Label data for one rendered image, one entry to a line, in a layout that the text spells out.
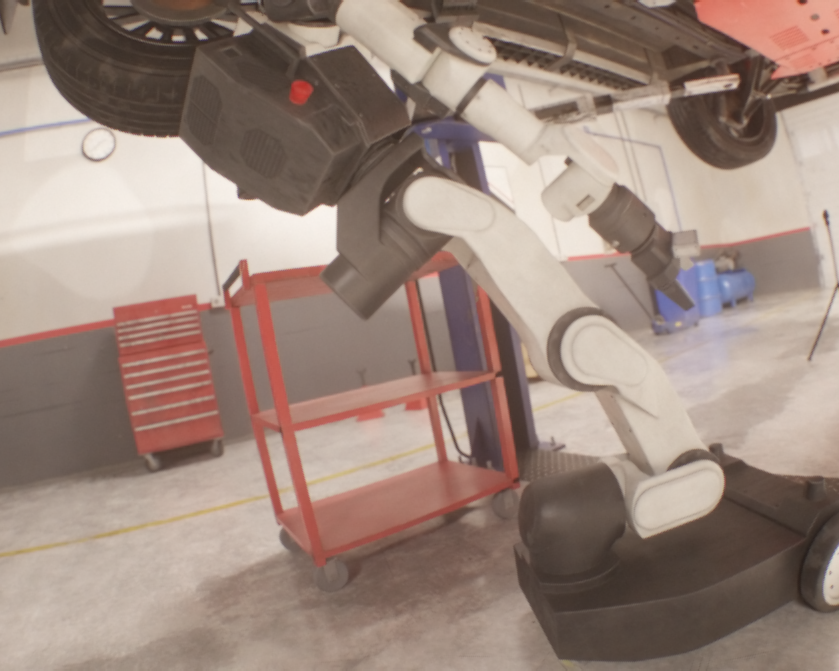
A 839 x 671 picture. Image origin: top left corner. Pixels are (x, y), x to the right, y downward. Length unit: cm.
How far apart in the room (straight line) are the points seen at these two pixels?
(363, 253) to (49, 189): 407
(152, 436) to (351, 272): 306
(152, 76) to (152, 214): 339
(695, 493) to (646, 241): 46
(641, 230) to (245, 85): 62
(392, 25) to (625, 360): 62
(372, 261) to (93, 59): 76
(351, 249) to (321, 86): 26
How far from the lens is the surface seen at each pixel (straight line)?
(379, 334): 472
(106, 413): 429
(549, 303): 83
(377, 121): 82
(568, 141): 72
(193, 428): 372
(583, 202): 76
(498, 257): 79
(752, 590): 97
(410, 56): 74
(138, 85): 114
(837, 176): 1042
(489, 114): 72
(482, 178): 230
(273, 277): 126
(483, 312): 153
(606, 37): 238
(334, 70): 84
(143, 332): 385
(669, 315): 750
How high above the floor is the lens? 67
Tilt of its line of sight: 1 degrees down
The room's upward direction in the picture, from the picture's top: 11 degrees counter-clockwise
